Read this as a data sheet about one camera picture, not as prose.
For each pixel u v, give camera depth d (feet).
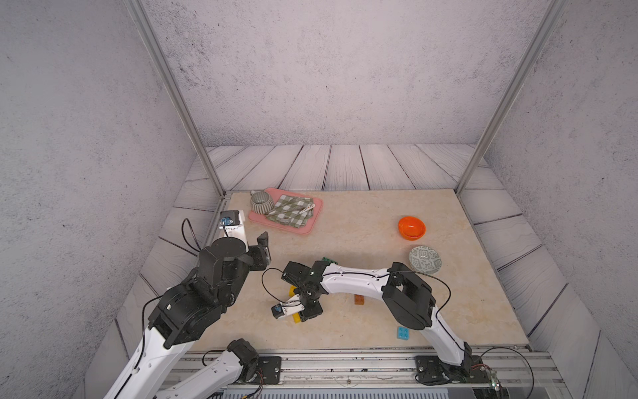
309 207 3.71
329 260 3.15
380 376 2.38
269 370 2.40
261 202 3.54
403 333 2.59
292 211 3.66
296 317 2.44
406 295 1.79
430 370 2.38
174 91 2.83
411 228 3.43
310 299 2.43
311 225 3.60
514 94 2.85
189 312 1.24
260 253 1.71
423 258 3.15
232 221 1.62
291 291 2.58
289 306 2.42
